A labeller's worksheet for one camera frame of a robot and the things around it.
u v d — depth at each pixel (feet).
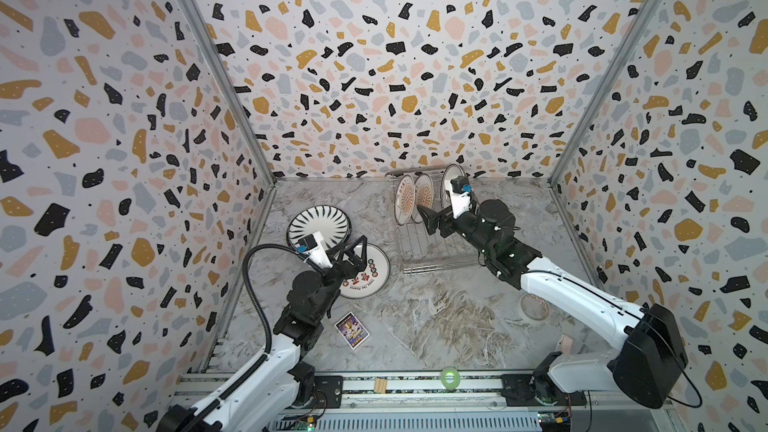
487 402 2.42
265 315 1.81
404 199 3.57
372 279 3.04
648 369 1.33
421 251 3.22
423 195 3.49
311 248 2.18
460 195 2.05
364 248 2.39
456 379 2.51
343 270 2.24
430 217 2.13
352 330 2.70
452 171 3.52
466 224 2.17
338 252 2.30
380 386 2.44
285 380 2.05
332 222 3.46
